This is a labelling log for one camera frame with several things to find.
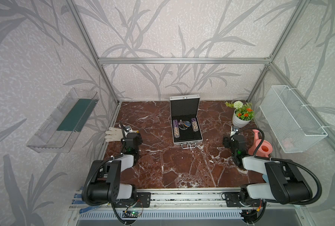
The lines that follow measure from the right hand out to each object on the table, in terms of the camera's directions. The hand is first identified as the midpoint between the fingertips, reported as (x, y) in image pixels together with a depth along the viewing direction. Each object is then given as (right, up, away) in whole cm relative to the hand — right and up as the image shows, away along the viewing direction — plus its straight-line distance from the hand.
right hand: (230, 134), depth 93 cm
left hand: (-66, 0, -1) cm, 66 cm away
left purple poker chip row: (-36, +4, +6) cm, 37 cm away
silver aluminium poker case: (-30, +14, +8) cm, 34 cm away
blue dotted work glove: (-82, -35, -22) cm, 92 cm away
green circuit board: (-60, -37, -22) cm, 74 cm away
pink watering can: (+17, -7, -11) cm, 21 cm away
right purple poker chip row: (-22, +6, +9) cm, 25 cm away
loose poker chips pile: (-30, +5, +9) cm, 32 cm away
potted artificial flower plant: (+9, +13, +1) cm, 16 cm away
